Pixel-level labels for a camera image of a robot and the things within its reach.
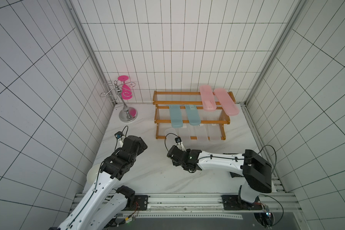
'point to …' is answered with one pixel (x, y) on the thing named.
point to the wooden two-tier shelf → (162, 98)
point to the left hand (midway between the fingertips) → (135, 147)
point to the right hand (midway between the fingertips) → (173, 157)
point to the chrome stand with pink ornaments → (120, 88)
